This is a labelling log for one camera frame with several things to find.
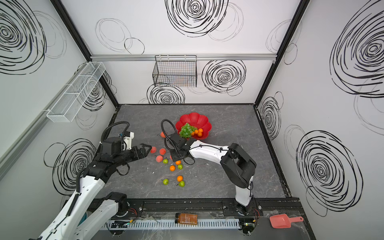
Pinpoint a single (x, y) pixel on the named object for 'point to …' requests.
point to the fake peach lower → (159, 158)
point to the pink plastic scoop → (282, 221)
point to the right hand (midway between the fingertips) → (172, 156)
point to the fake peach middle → (162, 151)
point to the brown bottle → (188, 218)
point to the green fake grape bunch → (186, 130)
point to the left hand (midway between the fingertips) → (147, 148)
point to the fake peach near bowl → (162, 134)
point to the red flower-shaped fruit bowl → (198, 121)
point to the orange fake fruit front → (179, 178)
